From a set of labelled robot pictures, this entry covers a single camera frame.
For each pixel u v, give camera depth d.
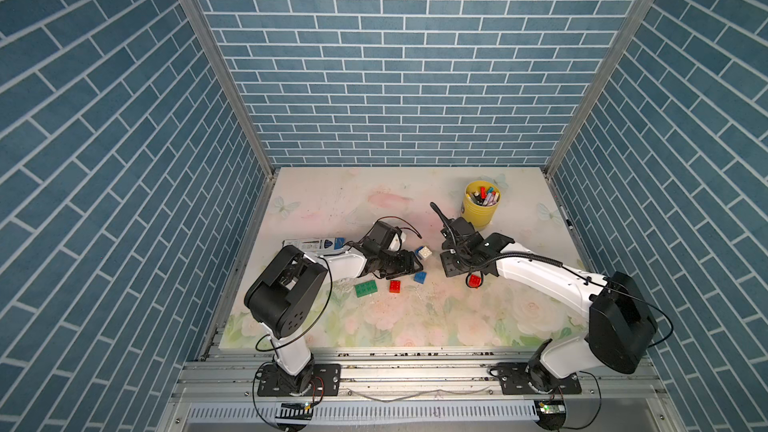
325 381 0.73
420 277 0.91
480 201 0.99
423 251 0.94
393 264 0.80
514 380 0.74
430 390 0.73
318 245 0.97
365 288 0.88
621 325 0.43
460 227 0.66
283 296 0.47
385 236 0.75
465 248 0.65
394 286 0.88
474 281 0.91
